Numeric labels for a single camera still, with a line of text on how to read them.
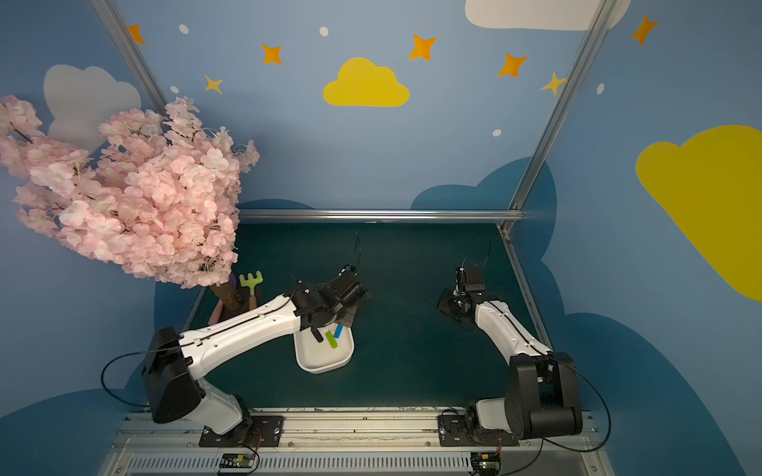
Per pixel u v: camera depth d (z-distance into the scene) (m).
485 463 0.73
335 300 0.59
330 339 0.91
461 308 0.66
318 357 0.86
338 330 0.92
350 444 0.75
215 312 0.93
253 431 0.69
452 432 0.74
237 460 0.72
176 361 0.46
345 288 0.60
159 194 0.51
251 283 1.02
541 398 0.42
